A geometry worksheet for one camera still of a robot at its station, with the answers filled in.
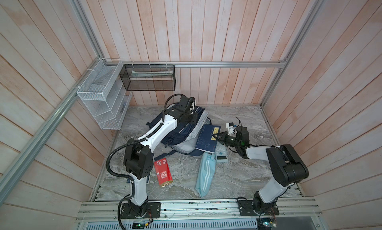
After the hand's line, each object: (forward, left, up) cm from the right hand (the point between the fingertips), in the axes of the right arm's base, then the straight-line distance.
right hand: (213, 134), depth 92 cm
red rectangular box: (-21, +30, -9) cm, 38 cm away
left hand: (+4, +11, +10) cm, 15 cm away
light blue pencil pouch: (-18, +4, -5) cm, 19 cm away
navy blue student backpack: (-6, +17, +6) cm, 19 cm away
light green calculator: (-9, -6, -9) cm, 14 cm away
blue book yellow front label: (-4, +4, -1) cm, 6 cm away
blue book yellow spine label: (-26, +38, -7) cm, 46 cm away
